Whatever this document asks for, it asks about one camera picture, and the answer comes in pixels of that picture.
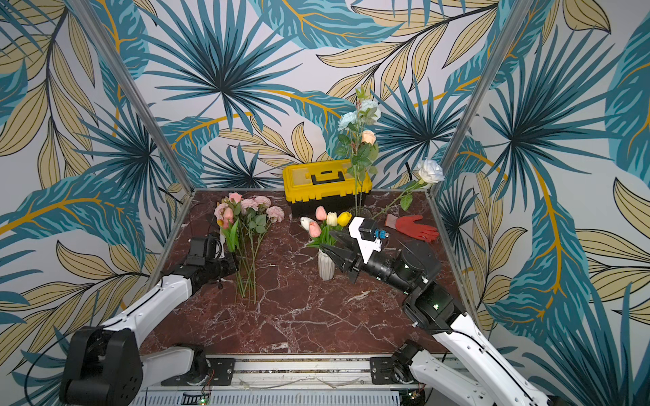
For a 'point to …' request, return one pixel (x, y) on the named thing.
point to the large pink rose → (236, 198)
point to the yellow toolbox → (333, 185)
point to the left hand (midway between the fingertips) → (238, 264)
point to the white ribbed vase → (326, 266)
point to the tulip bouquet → (321, 227)
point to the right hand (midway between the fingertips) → (327, 238)
